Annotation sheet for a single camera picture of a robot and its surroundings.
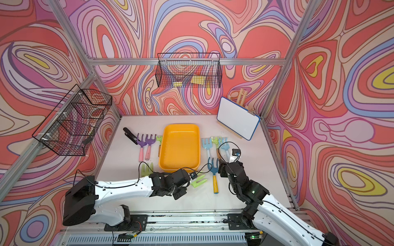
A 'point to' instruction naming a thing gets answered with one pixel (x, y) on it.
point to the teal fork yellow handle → (214, 171)
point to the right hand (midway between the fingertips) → (226, 164)
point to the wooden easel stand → (239, 99)
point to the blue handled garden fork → (207, 146)
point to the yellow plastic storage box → (180, 147)
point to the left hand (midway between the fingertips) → (186, 187)
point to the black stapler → (129, 134)
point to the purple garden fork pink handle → (141, 144)
